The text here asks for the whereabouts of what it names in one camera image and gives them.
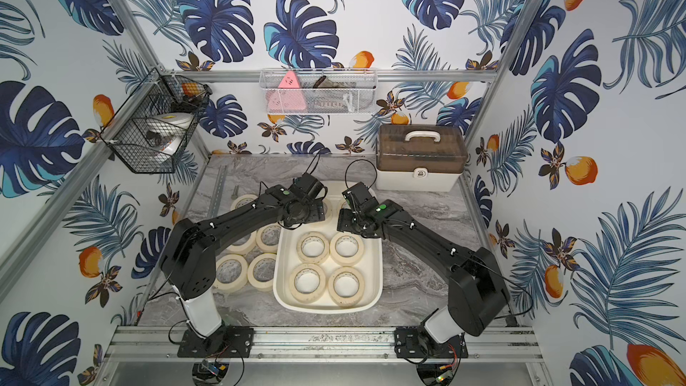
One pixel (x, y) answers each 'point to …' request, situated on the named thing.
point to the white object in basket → (172, 128)
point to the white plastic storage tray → (322, 270)
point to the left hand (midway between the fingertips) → (311, 211)
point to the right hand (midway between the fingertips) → (347, 222)
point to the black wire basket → (127, 131)
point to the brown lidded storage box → (419, 157)
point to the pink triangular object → (288, 97)
